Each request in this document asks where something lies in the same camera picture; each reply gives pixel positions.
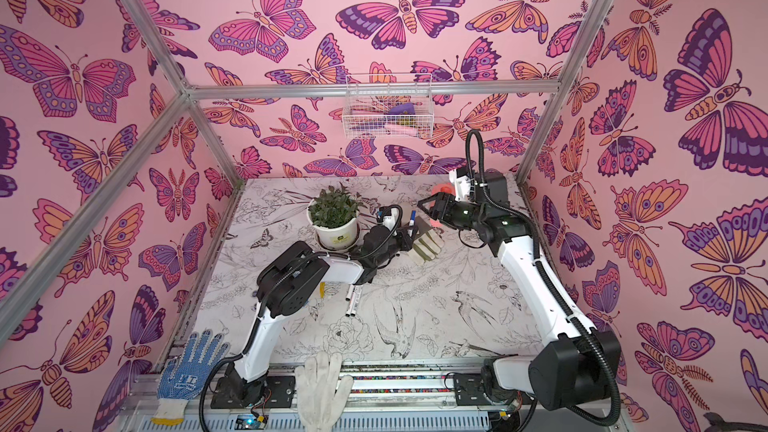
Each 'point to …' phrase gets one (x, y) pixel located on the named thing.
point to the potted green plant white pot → (334, 212)
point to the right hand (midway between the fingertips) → (425, 202)
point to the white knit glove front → (322, 392)
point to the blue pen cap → (414, 214)
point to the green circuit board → (248, 422)
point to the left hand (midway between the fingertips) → (423, 226)
